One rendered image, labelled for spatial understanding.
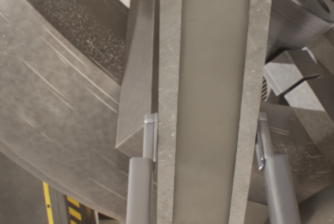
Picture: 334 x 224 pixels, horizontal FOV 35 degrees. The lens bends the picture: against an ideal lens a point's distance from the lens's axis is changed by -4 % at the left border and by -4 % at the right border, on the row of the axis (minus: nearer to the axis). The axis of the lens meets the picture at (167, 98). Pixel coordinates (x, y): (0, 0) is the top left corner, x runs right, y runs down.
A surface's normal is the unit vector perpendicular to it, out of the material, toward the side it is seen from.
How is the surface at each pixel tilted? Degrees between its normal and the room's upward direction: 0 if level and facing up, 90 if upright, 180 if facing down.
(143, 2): 40
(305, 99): 5
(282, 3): 68
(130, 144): 50
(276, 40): 79
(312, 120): 5
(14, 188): 0
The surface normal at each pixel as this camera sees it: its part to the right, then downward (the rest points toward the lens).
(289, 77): -0.51, 0.09
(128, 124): -0.72, -0.52
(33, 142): -0.11, 0.58
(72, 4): 0.70, -0.55
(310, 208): -0.70, -0.66
